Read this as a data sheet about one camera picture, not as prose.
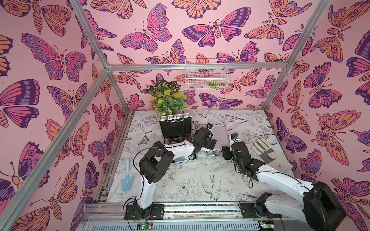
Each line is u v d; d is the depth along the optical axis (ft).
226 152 2.51
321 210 1.33
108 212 2.49
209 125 2.74
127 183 2.73
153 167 1.67
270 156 3.02
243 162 2.09
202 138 2.41
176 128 3.15
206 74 3.14
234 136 2.44
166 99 3.01
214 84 3.56
